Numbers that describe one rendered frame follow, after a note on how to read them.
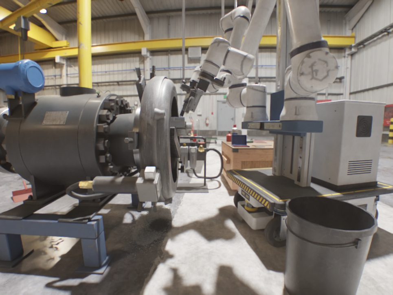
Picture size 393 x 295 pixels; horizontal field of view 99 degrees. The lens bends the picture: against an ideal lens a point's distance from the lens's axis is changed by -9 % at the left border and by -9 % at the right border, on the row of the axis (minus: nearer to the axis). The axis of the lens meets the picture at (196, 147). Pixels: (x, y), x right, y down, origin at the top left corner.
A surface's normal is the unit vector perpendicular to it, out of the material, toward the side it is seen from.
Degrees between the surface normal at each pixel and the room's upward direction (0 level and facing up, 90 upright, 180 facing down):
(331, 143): 90
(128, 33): 90
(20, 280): 0
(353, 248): 93
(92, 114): 59
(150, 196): 112
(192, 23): 90
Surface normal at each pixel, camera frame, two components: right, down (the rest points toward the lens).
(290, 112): -0.78, -0.31
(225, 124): -0.11, 0.12
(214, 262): 0.00, -0.99
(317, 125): 0.18, 0.12
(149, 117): 0.02, -0.21
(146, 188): 0.00, 0.49
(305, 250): -0.88, 0.11
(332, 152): -0.98, 0.02
